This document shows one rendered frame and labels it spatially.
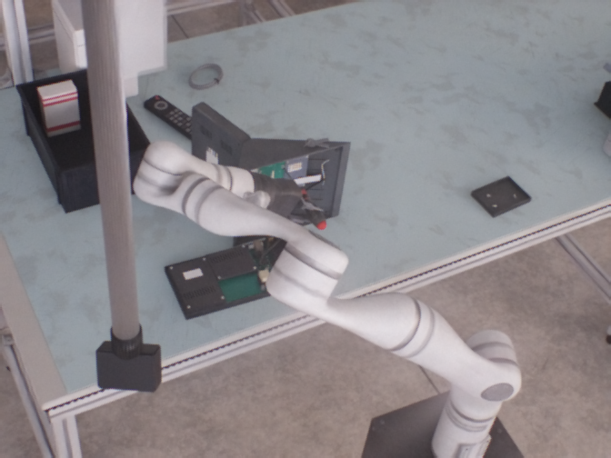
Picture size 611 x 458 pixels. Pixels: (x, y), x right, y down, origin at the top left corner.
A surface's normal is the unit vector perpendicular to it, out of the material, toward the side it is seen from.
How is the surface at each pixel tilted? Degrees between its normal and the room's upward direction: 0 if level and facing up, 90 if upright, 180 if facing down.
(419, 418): 0
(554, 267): 0
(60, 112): 90
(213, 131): 90
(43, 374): 0
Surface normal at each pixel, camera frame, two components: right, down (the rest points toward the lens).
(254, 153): 0.10, -0.68
